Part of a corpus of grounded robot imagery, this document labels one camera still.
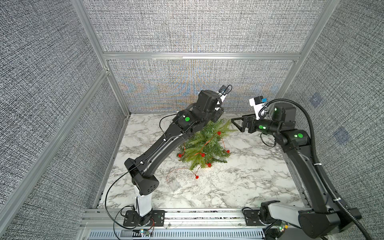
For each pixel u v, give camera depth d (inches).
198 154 26.5
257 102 22.7
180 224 28.8
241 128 23.6
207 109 19.2
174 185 32.9
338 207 14.6
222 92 20.8
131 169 16.9
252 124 22.7
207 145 27.1
